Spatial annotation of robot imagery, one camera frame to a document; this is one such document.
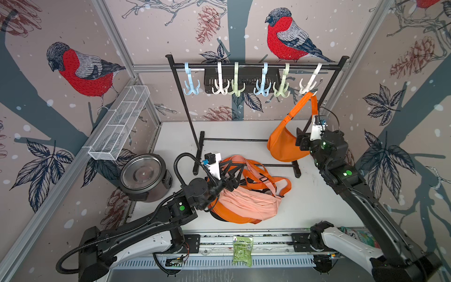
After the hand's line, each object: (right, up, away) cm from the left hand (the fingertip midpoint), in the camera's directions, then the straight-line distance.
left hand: (241, 162), depth 63 cm
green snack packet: (+1, -37, +9) cm, 38 cm away
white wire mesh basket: (-55, +9, +10) cm, 57 cm away
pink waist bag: (+5, -19, +9) cm, 21 cm away
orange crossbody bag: (+5, -10, +30) cm, 32 cm away
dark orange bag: (-10, -22, +12) cm, 27 cm away
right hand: (+28, +14, +7) cm, 32 cm away
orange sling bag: (+23, +5, +26) cm, 35 cm away
